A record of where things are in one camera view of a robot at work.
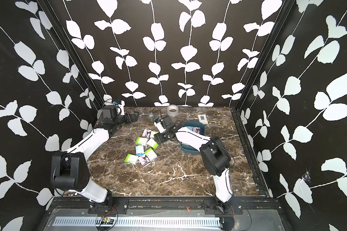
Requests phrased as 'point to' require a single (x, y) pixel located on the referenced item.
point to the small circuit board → (106, 221)
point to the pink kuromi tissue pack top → (146, 133)
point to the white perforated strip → (94, 221)
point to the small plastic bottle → (151, 117)
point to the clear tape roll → (172, 110)
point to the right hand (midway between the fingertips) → (157, 135)
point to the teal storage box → (187, 148)
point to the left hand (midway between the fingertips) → (134, 111)
